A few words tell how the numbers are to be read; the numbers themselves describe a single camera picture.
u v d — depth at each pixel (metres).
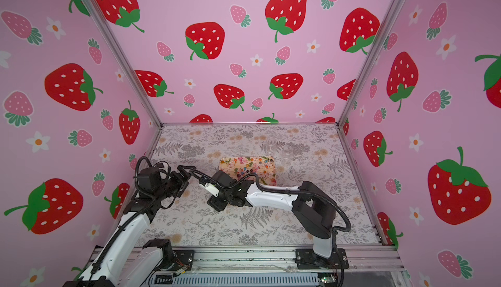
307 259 0.73
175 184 0.71
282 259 0.76
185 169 0.73
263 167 1.01
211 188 0.72
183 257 0.75
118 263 0.45
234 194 0.63
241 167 1.01
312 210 0.46
